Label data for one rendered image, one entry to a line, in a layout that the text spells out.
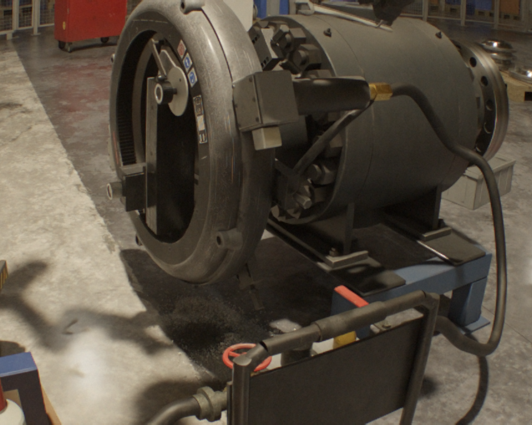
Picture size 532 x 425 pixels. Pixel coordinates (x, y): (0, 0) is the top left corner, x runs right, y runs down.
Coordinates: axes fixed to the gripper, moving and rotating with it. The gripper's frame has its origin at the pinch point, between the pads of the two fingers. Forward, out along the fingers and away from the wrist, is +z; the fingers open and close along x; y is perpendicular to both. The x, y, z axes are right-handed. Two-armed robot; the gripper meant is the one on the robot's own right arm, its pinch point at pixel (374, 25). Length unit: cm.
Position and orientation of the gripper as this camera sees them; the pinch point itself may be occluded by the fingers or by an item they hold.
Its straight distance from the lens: 143.0
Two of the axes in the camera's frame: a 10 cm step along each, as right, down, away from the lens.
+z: -4.2, 3.3, 8.5
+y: -9.0, -0.7, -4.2
